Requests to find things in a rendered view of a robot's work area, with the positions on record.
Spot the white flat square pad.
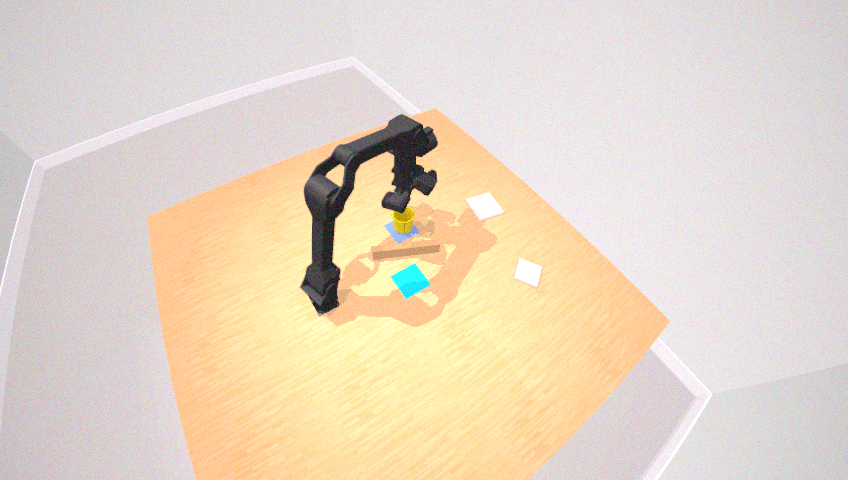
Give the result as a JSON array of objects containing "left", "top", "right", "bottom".
[
  {"left": 466, "top": 193, "right": 504, "bottom": 221},
  {"left": 513, "top": 259, "right": 542, "bottom": 288}
]

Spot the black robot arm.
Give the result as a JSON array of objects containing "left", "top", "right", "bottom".
[{"left": 300, "top": 114, "right": 438, "bottom": 316}]

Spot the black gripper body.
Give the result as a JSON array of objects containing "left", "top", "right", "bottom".
[{"left": 381, "top": 164, "right": 424, "bottom": 213}]

